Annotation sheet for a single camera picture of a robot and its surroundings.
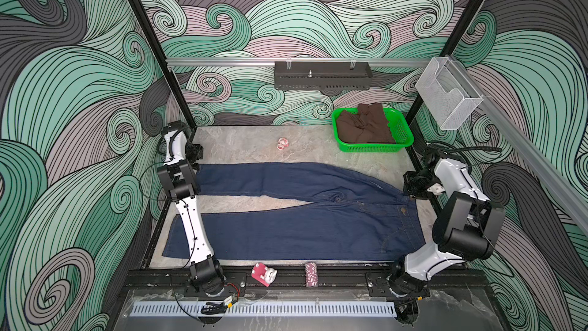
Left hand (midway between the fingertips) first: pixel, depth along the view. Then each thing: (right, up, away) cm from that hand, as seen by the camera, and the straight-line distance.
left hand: (201, 155), depth 106 cm
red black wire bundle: (+18, -47, -34) cm, 61 cm away
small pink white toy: (+38, +6, +5) cm, 39 cm away
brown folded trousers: (+81, +15, +5) cm, 83 cm away
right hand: (+86, -12, -19) cm, 89 cm away
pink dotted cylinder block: (+49, -37, -34) cm, 70 cm away
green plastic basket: (+97, +10, +4) cm, 98 cm away
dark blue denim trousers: (+66, -23, -16) cm, 72 cm away
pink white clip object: (+34, -36, -36) cm, 61 cm away
